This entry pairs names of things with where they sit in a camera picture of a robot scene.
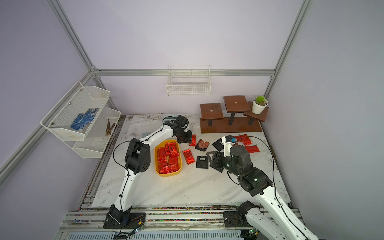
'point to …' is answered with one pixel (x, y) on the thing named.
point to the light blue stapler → (144, 135)
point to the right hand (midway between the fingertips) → (211, 156)
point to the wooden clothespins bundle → (109, 128)
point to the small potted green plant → (259, 103)
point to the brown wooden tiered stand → (242, 118)
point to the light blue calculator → (170, 118)
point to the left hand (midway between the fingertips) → (191, 141)
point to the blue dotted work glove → (82, 121)
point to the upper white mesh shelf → (70, 119)
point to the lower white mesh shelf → (96, 138)
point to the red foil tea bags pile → (167, 158)
